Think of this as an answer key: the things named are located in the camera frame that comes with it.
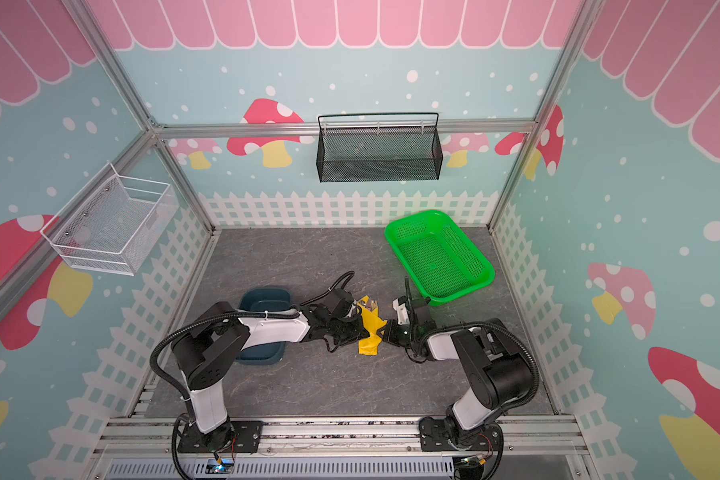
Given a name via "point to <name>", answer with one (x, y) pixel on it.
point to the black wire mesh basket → (379, 147)
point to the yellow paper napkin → (368, 342)
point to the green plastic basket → (438, 257)
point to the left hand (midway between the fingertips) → (370, 340)
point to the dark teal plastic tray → (267, 299)
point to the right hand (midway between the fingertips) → (376, 330)
